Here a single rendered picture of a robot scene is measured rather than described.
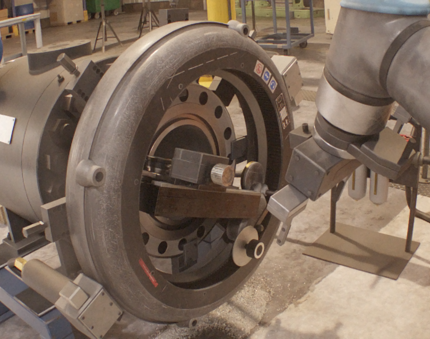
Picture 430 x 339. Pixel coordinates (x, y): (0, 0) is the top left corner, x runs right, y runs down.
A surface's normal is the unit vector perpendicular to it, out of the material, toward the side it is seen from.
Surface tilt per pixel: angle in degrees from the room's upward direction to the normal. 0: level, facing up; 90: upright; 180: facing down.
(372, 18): 101
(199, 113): 90
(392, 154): 25
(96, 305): 90
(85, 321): 90
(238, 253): 90
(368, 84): 109
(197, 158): 65
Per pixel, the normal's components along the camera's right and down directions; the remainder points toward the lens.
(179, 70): 0.79, 0.18
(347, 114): -0.52, 0.53
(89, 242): 0.29, 0.33
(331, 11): -0.81, 0.26
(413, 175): -0.61, 0.33
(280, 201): 0.15, -0.72
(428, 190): -0.07, -0.93
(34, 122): -0.54, -0.25
